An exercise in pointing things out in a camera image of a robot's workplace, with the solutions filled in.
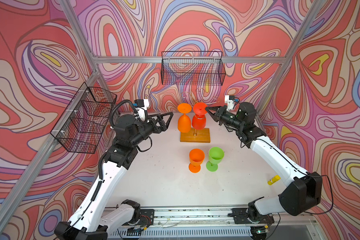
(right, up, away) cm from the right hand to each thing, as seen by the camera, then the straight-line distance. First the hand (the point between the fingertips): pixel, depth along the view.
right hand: (205, 111), depth 72 cm
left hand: (-17, -2, -10) cm, 20 cm away
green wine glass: (+8, -23, +12) cm, 27 cm away
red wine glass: (-3, -4, +1) cm, 5 cm away
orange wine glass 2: (-3, -24, +11) cm, 27 cm away
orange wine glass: (-10, -5, +11) cm, 16 cm away
